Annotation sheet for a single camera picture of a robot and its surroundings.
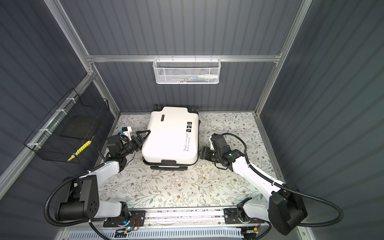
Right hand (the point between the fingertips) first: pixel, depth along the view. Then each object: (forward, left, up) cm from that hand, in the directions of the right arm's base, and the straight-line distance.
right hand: (203, 154), depth 83 cm
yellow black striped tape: (-3, +55, +16) cm, 58 cm away
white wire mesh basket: (+74, +12, +8) cm, 76 cm away
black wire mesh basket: (+6, +68, +20) cm, 71 cm away
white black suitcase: (+3, +16, +8) cm, 19 cm away
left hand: (+9, +31, +6) cm, 33 cm away
